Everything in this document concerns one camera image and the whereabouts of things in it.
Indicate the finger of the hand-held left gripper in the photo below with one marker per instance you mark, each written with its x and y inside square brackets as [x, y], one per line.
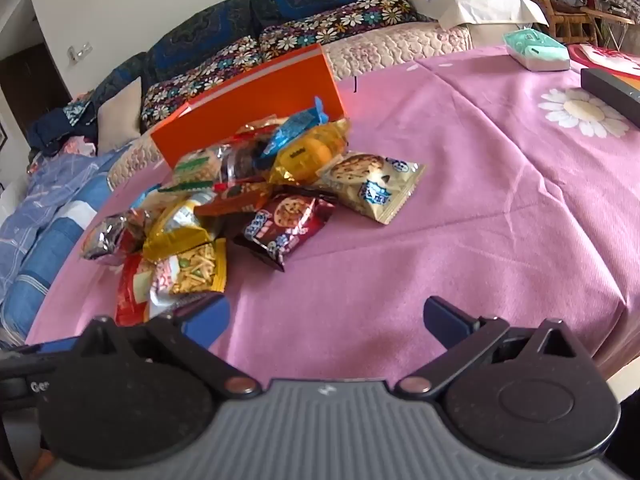
[52, 347]

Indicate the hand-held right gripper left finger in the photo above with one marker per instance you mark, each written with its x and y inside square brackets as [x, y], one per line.
[205, 321]

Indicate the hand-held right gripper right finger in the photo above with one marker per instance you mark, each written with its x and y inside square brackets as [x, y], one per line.
[445, 321]

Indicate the yellow pea snack packet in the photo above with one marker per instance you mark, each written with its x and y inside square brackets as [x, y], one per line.
[195, 267]

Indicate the blue cookie packet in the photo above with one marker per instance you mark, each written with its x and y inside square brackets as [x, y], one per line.
[295, 127]

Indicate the orange cardboard box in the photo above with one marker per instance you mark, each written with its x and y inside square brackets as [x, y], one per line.
[240, 105]

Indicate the red and white snack packet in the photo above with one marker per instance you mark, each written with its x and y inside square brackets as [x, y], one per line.
[131, 290]

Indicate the yellow foil snack packet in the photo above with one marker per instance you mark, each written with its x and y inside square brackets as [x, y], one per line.
[175, 227]

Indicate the blue plaid bedding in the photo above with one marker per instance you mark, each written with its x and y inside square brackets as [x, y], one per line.
[40, 240]

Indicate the pink daisy tablecloth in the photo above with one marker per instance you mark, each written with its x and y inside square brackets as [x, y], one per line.
[450, 210]

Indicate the silver foil snack packet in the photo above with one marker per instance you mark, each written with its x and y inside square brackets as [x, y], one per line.
[107, 240]

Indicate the dark red cookie packet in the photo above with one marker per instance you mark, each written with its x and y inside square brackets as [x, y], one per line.
[285, 227]

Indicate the orange-brown snack packet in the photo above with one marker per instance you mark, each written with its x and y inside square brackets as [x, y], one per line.
[240, 201]

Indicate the green and white biscuit packet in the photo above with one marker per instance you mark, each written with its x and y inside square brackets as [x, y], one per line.
[195, 166]

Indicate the cream cookie packet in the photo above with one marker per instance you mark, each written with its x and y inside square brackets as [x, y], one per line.
[370, 182]

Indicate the clear packet of brown sweets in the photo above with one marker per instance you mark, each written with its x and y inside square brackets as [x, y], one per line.
[242, 160]

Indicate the yellow cake packet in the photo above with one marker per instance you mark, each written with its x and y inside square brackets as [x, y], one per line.
[305, 155]

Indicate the pink patterned cloth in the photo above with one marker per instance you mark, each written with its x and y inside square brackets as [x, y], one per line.
[77, 146]

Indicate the plain beige cushion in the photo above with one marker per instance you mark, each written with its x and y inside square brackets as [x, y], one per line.
[117, 120]

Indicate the dark blue clothing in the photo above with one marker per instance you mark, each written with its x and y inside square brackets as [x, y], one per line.
[55, 127]

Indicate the floral pillow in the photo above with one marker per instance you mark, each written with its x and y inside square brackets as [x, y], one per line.
[210, 77]
[340, 22]

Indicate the beige quilted sofa cover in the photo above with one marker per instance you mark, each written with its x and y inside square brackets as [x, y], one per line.
[395, 47]

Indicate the long black box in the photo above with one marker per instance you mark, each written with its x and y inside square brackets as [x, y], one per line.
[612, 95]

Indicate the teal tissue pack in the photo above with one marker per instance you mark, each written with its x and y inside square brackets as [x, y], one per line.
[535, 47]

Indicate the red and white card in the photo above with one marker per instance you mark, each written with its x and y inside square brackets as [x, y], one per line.
[605, 57]

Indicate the white cloth covered table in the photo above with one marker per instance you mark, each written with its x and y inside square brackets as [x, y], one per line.
[480, 10]

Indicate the wicker chair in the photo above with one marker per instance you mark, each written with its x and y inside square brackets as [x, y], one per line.
[560, 15]

